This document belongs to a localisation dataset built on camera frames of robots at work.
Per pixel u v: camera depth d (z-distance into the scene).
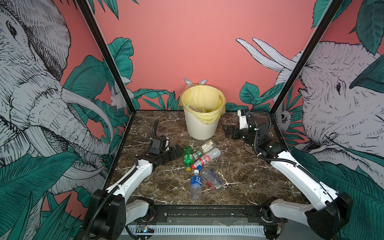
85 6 0.69
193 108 0.97
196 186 0.82
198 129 0.93
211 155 0.90
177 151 0.76
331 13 0.71
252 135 0.54
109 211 0.40
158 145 0.66
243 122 0.63
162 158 0.71
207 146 0.93
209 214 0.75
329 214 0.37
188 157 0.88
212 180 0.86
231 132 0.67
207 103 1.04
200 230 0.70
